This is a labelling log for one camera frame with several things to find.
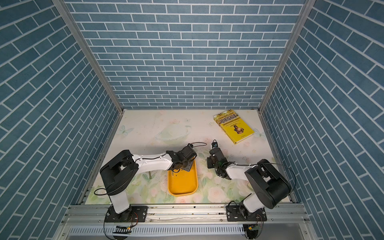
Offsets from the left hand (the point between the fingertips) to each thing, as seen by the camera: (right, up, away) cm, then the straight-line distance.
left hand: (191, 166), depth 91 cm
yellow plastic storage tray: (-4, -8, -6) cm, 11 cm away
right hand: (+12, +4, +3) cm, 13 cm away
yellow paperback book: (+30, +24, +16) cm, 42 cm away
